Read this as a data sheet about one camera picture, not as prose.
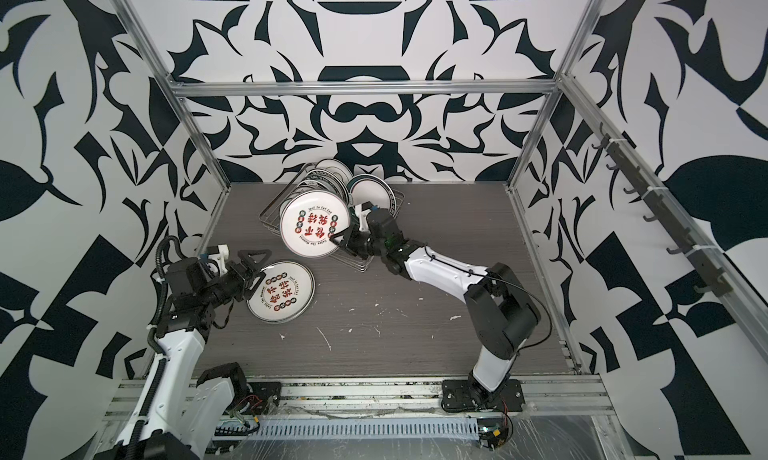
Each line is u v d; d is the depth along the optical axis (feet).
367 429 2.34
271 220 3.34
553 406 2.38
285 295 2.93
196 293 1.97
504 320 1.52
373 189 3.26
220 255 2.39
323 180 3.25
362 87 3.08
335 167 3.45
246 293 2.30
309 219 2.73
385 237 2.17
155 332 1.83
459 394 2.45
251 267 2.25
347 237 2.48
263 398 2.42
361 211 2.60
